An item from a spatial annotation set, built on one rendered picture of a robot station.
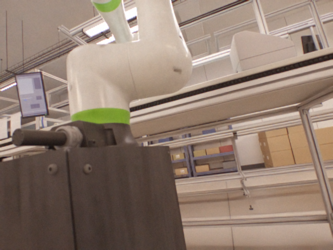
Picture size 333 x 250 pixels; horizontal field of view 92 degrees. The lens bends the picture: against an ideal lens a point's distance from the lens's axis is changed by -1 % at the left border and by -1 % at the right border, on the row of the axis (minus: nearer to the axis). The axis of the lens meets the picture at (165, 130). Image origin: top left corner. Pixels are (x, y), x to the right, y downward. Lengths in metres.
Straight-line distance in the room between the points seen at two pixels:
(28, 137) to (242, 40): 0.64
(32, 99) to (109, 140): 2.14
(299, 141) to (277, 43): 3.51
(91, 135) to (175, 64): 0.21
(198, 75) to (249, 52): 4.67
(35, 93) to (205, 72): 4.23
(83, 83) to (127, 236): 0.29
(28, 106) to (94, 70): 2.11
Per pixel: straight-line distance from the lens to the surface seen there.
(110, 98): 0.36
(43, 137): 0.27
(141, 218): 0.26
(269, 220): 1.55
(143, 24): 0.46
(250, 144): 4.92
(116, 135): 0.35
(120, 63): 0.37
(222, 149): 4.42
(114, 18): 0.83
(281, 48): 0.69
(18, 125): 2.99
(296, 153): 4.09
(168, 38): 0.40
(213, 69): 5.32
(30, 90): 2.47
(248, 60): 0.65
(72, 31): 1.80
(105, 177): 0.19
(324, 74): 0.67
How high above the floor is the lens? 0.78
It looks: 8 degrees up
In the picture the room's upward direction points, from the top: 10 degrees counter-clockwise
